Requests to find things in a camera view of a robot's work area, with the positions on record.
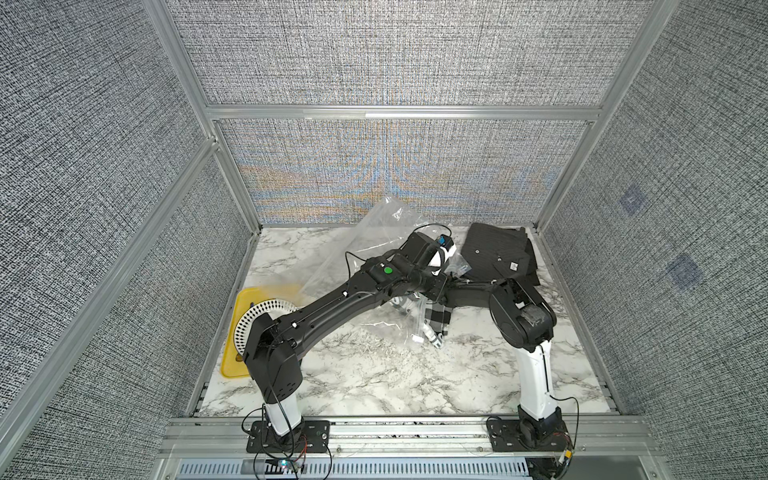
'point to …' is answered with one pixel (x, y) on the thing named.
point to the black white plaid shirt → (437, 318)
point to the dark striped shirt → (491, 253)
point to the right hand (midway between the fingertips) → (378, 274)
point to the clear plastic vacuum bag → (417, 317)
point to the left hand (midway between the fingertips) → (455, 282)
